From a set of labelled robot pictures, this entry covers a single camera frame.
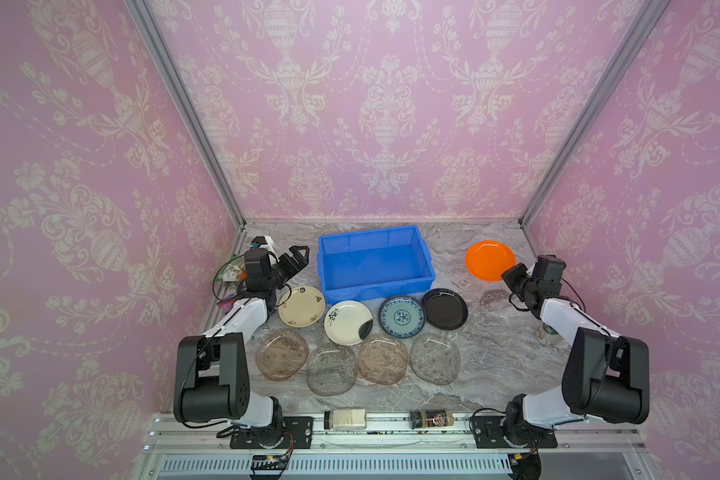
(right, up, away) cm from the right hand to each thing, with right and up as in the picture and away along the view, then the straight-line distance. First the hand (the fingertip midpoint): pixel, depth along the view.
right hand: (506, 268), depth 92 cm
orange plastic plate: (-4, +3, +4) cm, 6 cm away
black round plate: (-19, -13, +2) cm, 23 cm away
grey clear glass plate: (-54, -29, -7) cm, 61 cm away
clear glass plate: (-23, -26, -5) cm, 35 cm away
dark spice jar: (-30, -36, -19) cm, 51 cm away
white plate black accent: (-50, -17, +1) cm, 52 cm away
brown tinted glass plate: (-69, -25, -5) cm, 73 cm away
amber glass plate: (-39, -26, -6) cm, 47 cm away
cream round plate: (-64, -13, +5) cm, 65 cm away
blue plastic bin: (-40, +1, +16) cm, 44 cm away
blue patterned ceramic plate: (-32, -15, +2) cm, 36 cm away
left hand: (-63, +4, -3) cm, 63 cm away
